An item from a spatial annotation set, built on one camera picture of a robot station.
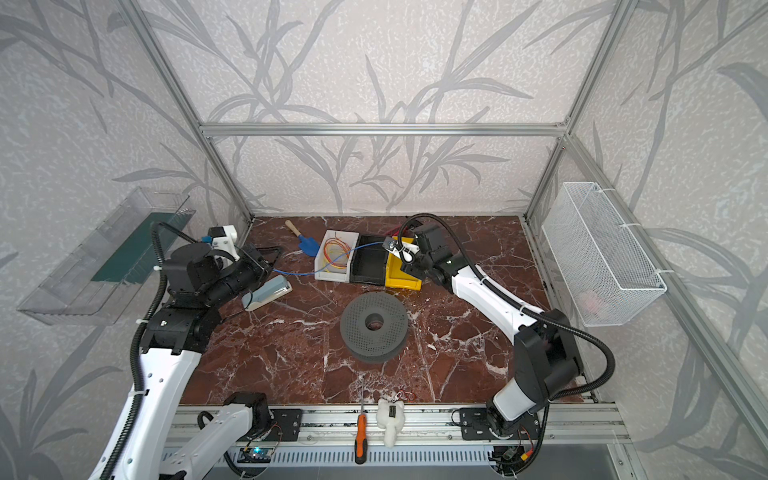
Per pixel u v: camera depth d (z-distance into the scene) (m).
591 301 0.72
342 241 1.06
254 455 0.71
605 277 0.61
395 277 0.94
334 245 1.08
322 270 1.01
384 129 0.96
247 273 0.57
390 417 0.72
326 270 1.00
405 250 0.73
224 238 0.60
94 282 0.63
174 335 0.44
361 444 0.69
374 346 0.81
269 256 0.65
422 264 0.72
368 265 1.11
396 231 1.13
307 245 1.10
